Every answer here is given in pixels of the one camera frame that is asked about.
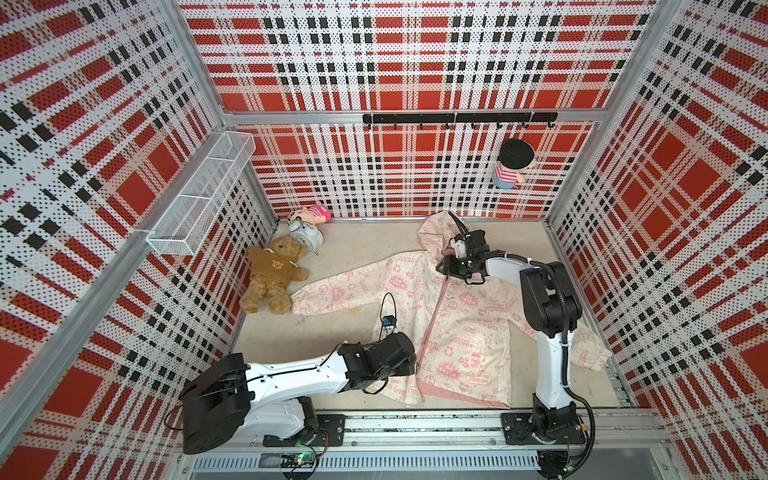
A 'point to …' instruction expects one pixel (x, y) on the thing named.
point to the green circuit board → (301, 460)
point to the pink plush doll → (314, 215)
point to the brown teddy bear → (271, 271)
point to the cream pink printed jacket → (465, 342)
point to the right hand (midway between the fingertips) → (445, 267)
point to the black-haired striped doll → (515, 154)
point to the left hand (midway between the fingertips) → (413, 358)
